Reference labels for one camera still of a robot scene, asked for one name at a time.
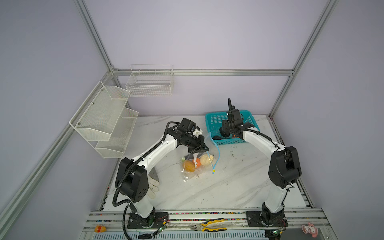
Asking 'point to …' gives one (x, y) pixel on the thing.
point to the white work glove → (153, 187)
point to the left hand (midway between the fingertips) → (208, 150)
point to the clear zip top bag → (197, 165)
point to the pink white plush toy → (310, 228)
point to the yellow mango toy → (189, 166)
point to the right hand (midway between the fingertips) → (228, 121)
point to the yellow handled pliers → (201, 226)
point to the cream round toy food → (206, 159)
